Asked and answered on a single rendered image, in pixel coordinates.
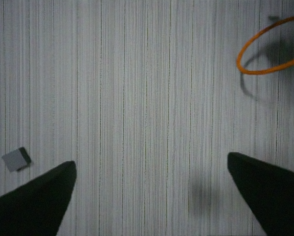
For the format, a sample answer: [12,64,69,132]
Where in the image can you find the orange cable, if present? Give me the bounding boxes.
[236,16,294,75]

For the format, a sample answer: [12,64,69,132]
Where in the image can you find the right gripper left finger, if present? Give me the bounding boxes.
[0,161,77,236]

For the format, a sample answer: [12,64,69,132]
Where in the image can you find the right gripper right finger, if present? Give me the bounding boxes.
[227,152,294,236]

